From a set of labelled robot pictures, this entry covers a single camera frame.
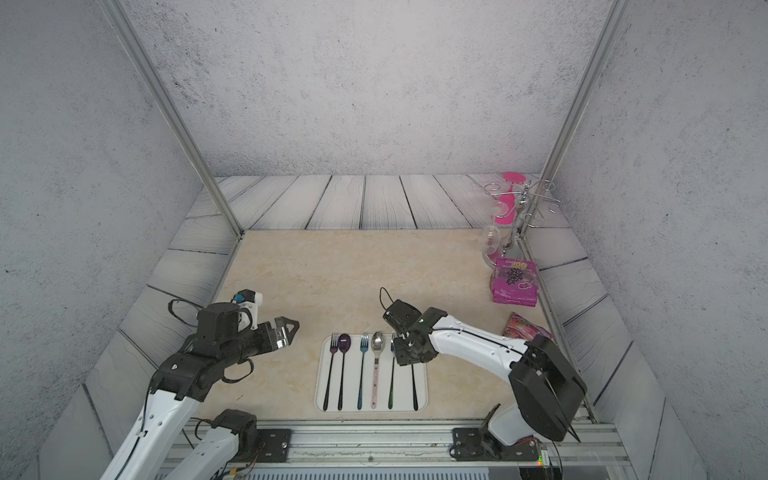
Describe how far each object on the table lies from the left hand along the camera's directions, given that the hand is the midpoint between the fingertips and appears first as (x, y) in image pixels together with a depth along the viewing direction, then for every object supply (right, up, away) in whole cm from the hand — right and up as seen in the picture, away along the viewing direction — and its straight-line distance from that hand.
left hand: (289, 327), depth 74 cm
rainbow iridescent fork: (+25, -20, +7) cm, 32 cm away
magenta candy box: (+64, +9, +22) cm, 69 cm away
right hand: (+29, -10, +9) cm, 32 cm away
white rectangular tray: (+16, -15, +11) cm, 25 cm away
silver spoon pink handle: (+21, -8, +15) cm, 27 cm away
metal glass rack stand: (+66, +34, +18) cm, 76 cm away
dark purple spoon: (+11, -9, +15) cm, 20 cm away
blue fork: (+17, -9, +17) cm, 25 cm away
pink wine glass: (+64, +36, +29) cm, 79 cm away
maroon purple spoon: (+31, -21, +7) cm, 38 cm away
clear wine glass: (+57, +24, +22) cm, 65 cm away
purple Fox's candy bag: (+63, -4, +16) cm, 65 cm away
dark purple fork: (+8, -10, +15) cm, 20 cm away
